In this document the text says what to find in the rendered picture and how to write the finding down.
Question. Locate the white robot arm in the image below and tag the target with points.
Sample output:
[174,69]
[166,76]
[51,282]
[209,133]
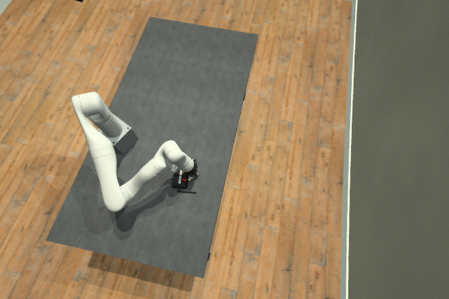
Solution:
[90,105]

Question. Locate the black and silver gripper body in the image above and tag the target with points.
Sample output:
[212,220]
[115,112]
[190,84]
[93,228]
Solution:
[191,172]

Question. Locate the black power strip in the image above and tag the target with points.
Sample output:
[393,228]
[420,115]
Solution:
[180,180]

